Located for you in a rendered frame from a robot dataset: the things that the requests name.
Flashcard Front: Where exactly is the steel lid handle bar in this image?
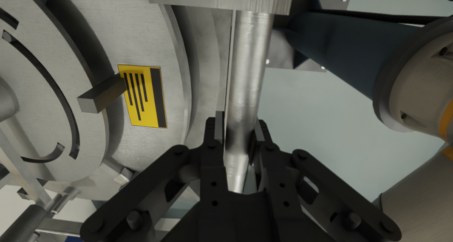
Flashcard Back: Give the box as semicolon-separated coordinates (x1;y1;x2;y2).
146;0;294;194

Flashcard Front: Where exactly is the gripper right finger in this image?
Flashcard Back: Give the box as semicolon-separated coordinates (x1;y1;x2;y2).
249;118;402;242

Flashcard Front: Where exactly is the grey rectangular stop block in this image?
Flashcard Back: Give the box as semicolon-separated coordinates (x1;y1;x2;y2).
76;75;127;115

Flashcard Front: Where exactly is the steel spoke handle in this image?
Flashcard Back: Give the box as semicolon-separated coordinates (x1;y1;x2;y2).
0;77;81;242

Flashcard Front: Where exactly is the yellow black warning label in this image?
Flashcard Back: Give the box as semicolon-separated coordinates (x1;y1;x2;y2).
117;64;167;129

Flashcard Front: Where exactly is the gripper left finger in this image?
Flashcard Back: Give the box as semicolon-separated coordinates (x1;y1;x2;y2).
80;110;227;242

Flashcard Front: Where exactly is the grey steel sterilizer lid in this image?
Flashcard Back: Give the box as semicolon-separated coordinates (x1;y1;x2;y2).
0;0;233;202

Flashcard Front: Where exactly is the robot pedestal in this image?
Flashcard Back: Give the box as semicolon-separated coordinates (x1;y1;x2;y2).
266;0;438;100

